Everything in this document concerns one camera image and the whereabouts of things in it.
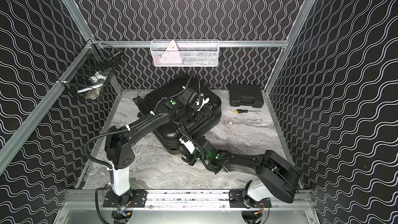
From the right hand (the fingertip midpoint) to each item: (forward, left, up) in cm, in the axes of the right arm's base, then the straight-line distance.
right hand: (182, 151), depth 81 cm
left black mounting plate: (-21, +22, -7) cm, 31 cm away
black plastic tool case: (+43, -42, -2) cm, 60 cm away
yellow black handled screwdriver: (+33, -36, -7) cm, 49 cm away
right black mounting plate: (-21, -27, -8) cm, 35 cm away
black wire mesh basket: (+39, +58, +19) cm, 72 cm away
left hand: (+16, -11, +12) cm, 23 cm away
